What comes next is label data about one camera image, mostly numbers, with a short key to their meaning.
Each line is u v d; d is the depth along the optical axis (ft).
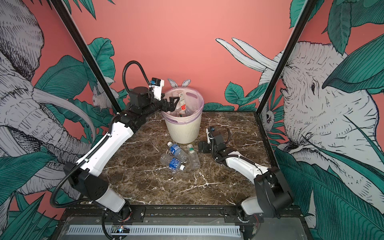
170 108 2.16
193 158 3.01
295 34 2.54
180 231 2.30
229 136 3.54
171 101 2.13
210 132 2.66
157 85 1.98
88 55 2.83
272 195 1.40
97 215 2.45
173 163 2.82
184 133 2.96
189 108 3.39
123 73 1.57
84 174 1.33
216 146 2.17
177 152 3.11
